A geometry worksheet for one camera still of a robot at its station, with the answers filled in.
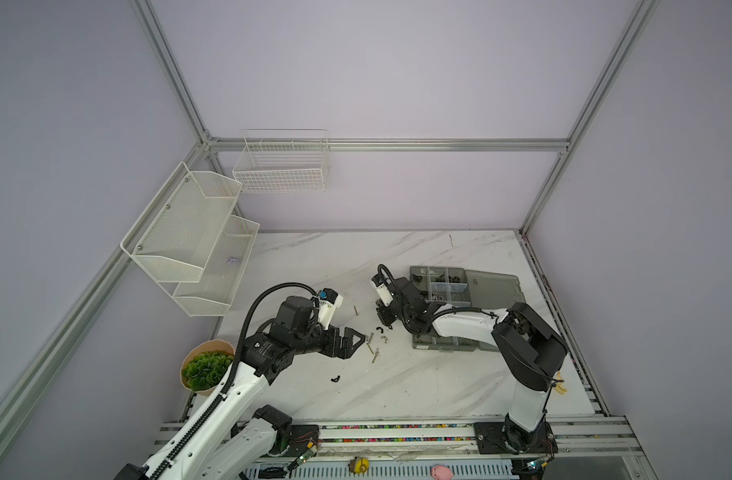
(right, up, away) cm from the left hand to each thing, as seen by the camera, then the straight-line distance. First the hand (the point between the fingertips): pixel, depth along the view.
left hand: (348, 338), depth 73 cm
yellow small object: (+3, -29, -4) cm, 29 cm away
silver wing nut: (+10, -6, +18) cm, 22 cm away
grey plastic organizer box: (+38, +10, +27) cm, 48 cm away
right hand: (+7, +7, +19) cm, 22 cm away
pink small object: (+22, -31, -4) cm, 38 cm away
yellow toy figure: (+58, -16, +9) cm, 61 cm away
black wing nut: (-4, -15, +11) cm, 19 cm away
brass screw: (+7, -9, +16) cm, 19 cm away
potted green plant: (-37, -8, +2) cm, 38 cm away
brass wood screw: (0, +2, +26) cm, 26 cm away
